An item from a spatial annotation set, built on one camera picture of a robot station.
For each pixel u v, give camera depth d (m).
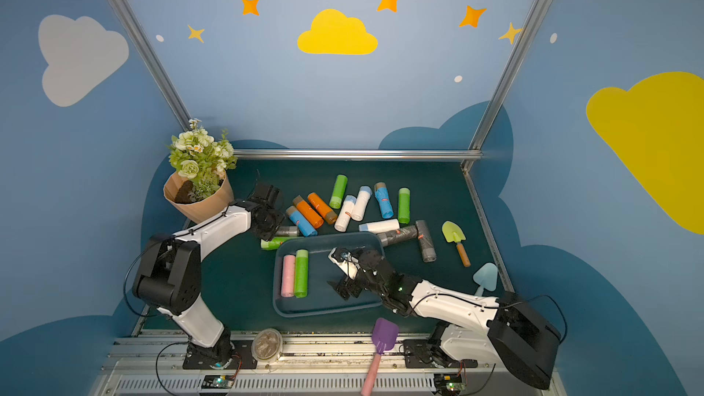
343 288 0.71
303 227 0.98
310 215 1.01
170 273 0.47
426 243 0.93
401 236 0.96
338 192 1.08
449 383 0.71
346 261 0.68
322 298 0.85
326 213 1.01
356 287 0.72
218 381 0.72
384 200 1.07
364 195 1.07
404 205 1.05
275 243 0.93
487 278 0.89
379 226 0.98
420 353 0.75
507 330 0.42
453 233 0.99
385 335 0.79
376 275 0.60
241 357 0.74
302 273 0.87
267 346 0.71
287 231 0.96
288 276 0.86
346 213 1.01
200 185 0.88
